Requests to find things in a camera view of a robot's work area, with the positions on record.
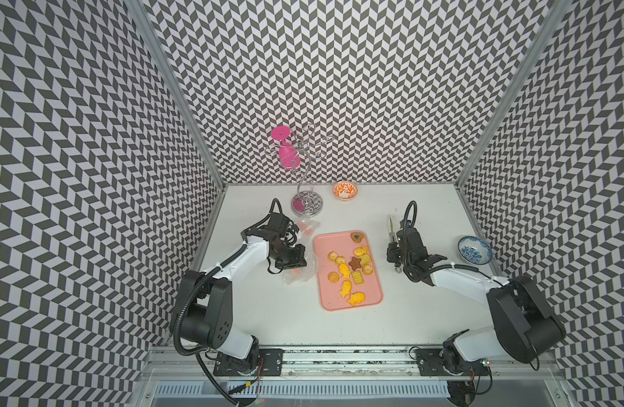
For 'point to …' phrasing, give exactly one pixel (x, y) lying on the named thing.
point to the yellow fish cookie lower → (357, 297)
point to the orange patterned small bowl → (344, 191)
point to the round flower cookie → (367, 270)
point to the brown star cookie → (355, 263)
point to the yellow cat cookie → (360, 251)
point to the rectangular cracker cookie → (358, 277)
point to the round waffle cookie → (333, 276)
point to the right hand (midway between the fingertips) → (393, 249)
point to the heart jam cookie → (357, 236)
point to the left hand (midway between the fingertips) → (305, 265)
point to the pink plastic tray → (347, 271)
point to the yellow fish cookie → (346, 288)
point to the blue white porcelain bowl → (475, 250)
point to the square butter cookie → (365, 259)
